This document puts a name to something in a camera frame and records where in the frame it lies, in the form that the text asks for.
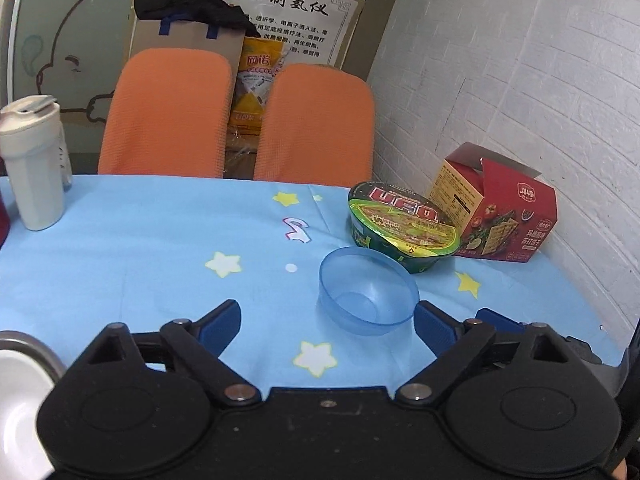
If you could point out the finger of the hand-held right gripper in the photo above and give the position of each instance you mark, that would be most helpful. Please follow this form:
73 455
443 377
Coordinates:
497 317

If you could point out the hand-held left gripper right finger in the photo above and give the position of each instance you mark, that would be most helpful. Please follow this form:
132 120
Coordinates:
435 327

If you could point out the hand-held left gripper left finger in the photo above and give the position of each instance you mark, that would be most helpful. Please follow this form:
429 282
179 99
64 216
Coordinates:
220 325

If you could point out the blue plastic bowl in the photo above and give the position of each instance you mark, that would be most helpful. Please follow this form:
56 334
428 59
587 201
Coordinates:
367 290

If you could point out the stainless steel bowl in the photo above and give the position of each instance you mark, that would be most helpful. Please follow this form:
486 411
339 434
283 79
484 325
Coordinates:
35 347

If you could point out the white bowl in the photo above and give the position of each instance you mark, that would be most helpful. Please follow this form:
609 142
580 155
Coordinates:
20 410

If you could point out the blue cartoon tablecloth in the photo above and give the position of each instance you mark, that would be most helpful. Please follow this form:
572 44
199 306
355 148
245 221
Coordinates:
150 260

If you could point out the green instant noodle bowl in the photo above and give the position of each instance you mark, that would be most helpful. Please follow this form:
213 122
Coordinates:
405 225

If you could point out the red cracker box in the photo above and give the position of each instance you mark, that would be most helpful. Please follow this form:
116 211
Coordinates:
505 210

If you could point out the orange chair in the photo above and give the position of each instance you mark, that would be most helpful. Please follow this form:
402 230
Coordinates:
167 115
315 130

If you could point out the yellow packet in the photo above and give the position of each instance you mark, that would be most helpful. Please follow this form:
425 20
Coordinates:
255 90

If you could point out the red thermos jug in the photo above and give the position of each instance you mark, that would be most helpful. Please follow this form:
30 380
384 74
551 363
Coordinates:
4 222

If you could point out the white tumbler cup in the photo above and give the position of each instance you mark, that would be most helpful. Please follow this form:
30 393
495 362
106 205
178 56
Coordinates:
32 170

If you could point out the wall poster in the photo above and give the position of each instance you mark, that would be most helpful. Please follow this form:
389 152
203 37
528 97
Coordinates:
300 15

